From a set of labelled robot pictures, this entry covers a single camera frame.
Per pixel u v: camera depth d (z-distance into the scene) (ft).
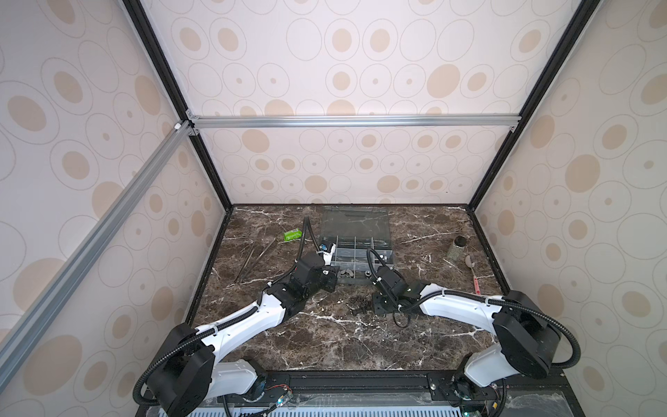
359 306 2.92
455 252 3.22
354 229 3.70
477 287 3.09
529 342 1.43
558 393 2.40
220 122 5.48
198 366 1.30
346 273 3.18
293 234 3.46
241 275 3.16
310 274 1.98
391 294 2.20
